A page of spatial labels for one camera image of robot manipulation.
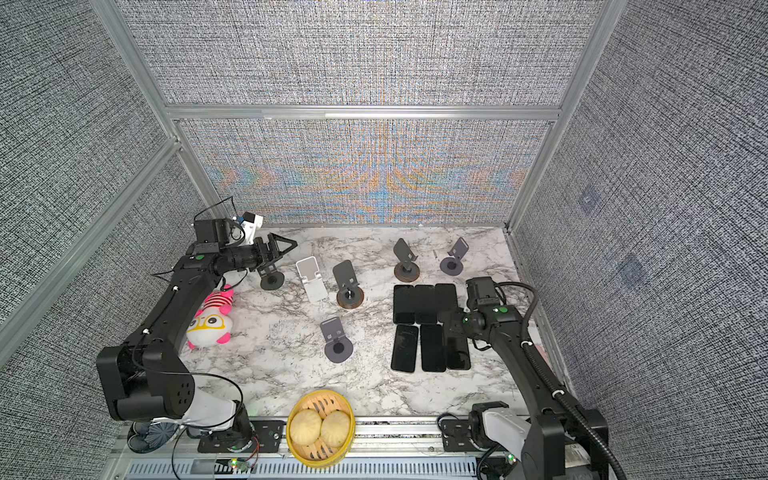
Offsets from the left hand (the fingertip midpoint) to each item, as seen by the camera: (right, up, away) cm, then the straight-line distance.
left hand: (289, 249), depth 81 cm
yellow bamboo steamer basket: (+11, -48, -11) cm, 51 cm away
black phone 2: (+46, -16, +17) cm, 52 cm away
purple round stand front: (+12, -29, +7) cm, 32 cm away
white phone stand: (+2, -9, +19) cm, 21 cm away
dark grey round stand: (-13, -10, +22) cm, 28 cm away
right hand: (+47, -20, +3) cm, 51 cm away
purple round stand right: (+51, -5, +26) cm, 57 cm away
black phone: (+32, -18, +17) cm, 41 cm away
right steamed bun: (+14, -42, -11) cm, 46 cm away
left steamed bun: (+7, -42, -11) cm, 44 cm away
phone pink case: (+32, -29, +8) cm, 44 cm away
